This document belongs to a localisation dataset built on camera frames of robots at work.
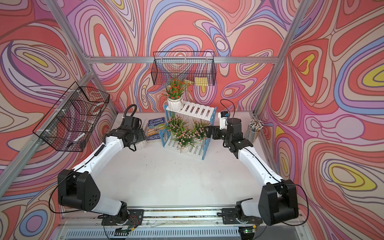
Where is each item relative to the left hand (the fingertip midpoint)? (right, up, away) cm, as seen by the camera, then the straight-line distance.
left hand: (139, 136), depth 87 cm
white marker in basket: (-25, +1, -13) cm, 28 cm away
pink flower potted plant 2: (+36, +3, +1) cm, 36 cm away
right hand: (+43, +4, -4) cm, 43 cm away
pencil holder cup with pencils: (+70, +6, +1) cm, 70 cm away
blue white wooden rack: (+31, +15, -3) cm, 35 cm away
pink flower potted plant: (+22, +7, +4) cm, 23 cm away
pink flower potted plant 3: (+26, -1, -1) cm, 26 cm away
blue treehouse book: (+3, +6, +21) cm, 22 cm away
